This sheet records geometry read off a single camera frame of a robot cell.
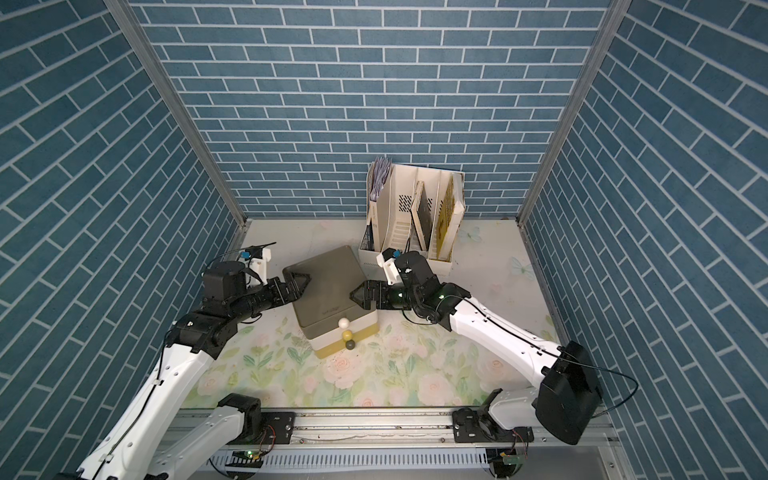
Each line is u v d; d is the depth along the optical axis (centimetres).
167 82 83
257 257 65
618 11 70
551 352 43
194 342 48
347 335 79
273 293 64
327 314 72
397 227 119
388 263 70
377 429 75
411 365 84
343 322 73
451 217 91
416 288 58
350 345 84
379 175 91
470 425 74
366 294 65
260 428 70
